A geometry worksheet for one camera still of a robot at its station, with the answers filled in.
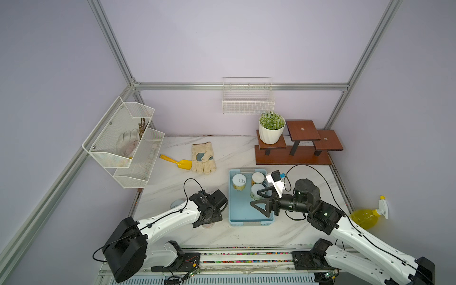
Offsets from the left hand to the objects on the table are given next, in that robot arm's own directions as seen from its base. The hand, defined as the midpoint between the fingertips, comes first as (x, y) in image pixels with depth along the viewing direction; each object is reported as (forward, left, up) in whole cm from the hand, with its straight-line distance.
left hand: (209, 220), depth 82 cm
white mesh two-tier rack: (+25, +38, +27) cm, 53 cm away
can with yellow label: (+20, -14, +2) cm, 25 cm away
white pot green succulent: (+37, -30, +25) cm, 54 cm away
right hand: (+1, -20, +19) cm, 28 cm away
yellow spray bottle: (-1, -71, +5) cm, 71 cm away
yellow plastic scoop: (+35, +20, -3) cm, 40 cm away
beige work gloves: (+37, +8, -2) cm, 38 cm away
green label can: (+14, -22, +3) cm, 26 cm away
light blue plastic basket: (+4, -15, -1) cm, 16 cm away
